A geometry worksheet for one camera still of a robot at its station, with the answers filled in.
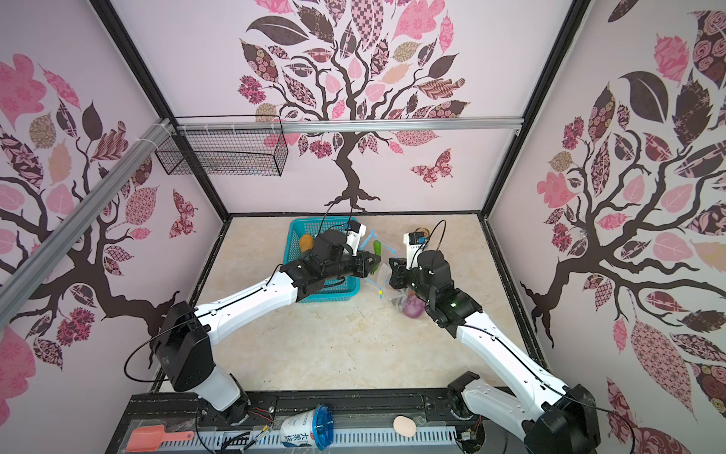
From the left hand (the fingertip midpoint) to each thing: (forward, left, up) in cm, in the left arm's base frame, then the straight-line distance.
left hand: (380, 263), depth 78 cm
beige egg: (-37, -6, -20) cm, 42 cm away
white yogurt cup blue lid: (-37, +18, -15) cm, 44 cm away
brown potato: (+21, +27, -17) cm, 38 cm away
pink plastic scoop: (-39, +58, -21) cm, 73 cm away
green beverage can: (+22, -17, -11) cm, 30 cm away
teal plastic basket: (0, +11, -16) cm, 19 cm away
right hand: (0, -3, +3) cm, 4 cm away
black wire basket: (+41, +44, +11) cm, 61 cm away
